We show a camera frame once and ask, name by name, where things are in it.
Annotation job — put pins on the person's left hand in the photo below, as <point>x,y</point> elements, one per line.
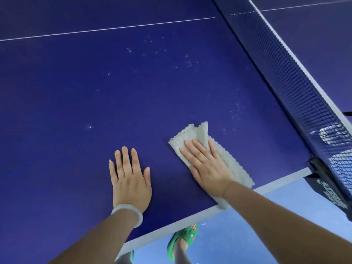
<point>130,184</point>

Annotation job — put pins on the person's right hand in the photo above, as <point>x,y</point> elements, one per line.
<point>209,167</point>

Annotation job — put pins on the person's left leg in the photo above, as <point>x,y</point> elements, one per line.
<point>123,259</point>

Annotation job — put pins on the grey cleaning cloth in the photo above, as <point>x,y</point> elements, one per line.
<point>192,130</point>

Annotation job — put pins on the white jade bangle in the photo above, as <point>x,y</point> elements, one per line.
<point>128,206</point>

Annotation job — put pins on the green right slipper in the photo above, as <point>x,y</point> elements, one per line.
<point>187,236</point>

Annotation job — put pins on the person's left forearm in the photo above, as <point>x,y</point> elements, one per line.
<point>96,241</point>

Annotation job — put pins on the black net post clamp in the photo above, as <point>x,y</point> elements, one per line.
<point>327,186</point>

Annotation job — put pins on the person's right foot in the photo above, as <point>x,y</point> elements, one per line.
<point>194,228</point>

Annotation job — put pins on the blue table tennis table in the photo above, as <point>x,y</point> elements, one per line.
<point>82,93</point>

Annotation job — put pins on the green left slipper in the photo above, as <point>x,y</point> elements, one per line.
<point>131,255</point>

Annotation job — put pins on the person's right forearm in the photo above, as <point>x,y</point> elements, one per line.
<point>288,225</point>

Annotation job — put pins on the green slipper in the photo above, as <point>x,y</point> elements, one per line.
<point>187,236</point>
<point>131,255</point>

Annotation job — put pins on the blue table net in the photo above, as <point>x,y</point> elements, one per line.
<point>288,65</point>

